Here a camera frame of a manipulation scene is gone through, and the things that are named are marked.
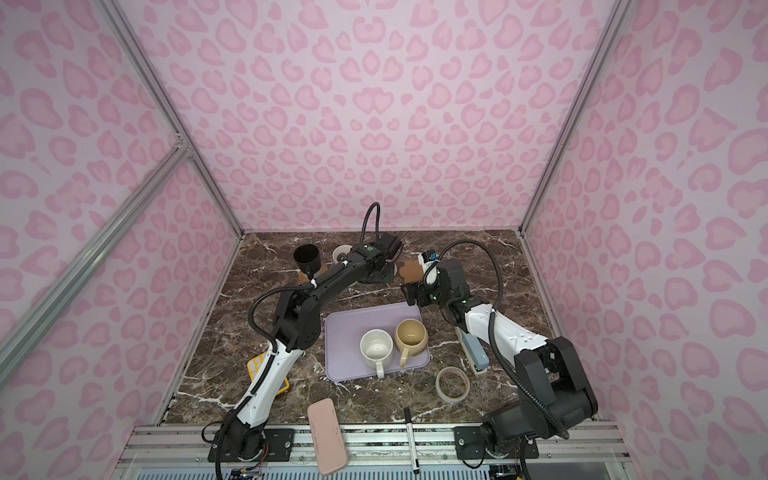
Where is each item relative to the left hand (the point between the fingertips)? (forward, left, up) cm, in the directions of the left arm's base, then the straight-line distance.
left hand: (387, 271), depth 101 cm
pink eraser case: (-47, +15, -3) cm, 50 cm away
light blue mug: (+6, +15, +6) cm, 17 cm away
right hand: (-11, -9, +9) cm, 17 cm away
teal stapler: (-28, -24, 0) cm, 37 cm away
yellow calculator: (-30, +38, -4) cm, 49 cm away
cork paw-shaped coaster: (+4, -9, -5) cm, 11 cm away
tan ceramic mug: (-22, -7, -4) cm, 24 cm away
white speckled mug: (-25, +3, -4) cm, 26 cm away
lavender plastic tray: (-17, +14, -8) cm, 23 cm away
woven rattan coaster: (0, +29, -3) cm, 29 cm away
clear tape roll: (-35, -18, -6) cm, 40 cm away
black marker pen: (-49, -6, -4) cm, 49 cm away
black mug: (+4, +27, +3) cm, 27 cm away
